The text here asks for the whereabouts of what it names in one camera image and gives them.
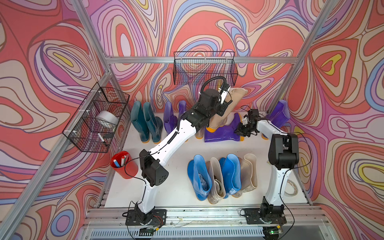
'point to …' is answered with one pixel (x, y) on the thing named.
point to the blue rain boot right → (231, 165)
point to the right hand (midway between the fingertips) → (236, 134)
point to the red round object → (123, 164)
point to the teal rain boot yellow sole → (139, 121)
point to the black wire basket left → (92, 126)
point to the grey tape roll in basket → (108, 117)
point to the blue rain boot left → (199, 177)
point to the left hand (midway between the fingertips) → (226, 98)
